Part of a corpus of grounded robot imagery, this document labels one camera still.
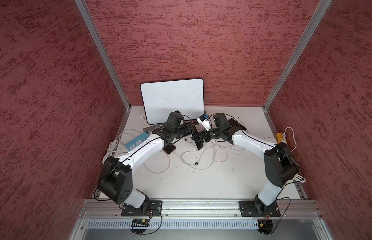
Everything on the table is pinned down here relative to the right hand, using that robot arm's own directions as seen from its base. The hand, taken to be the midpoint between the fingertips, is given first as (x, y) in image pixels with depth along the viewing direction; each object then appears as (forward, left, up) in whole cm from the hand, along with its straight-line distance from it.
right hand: (195, 138), depth 86 cm
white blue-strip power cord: (+3, +55, -12) cm, 56 cm away
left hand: (+2, +2, +5) cm, 5 cm away
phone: (+2, -3, +8) cm, 9 cm away
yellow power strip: (+8, -59, -14) cm, 61 cm away
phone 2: (+19, -31, -15) cm, 39 cm away
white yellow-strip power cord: (-20, -58, -13) cm, 62 cm away
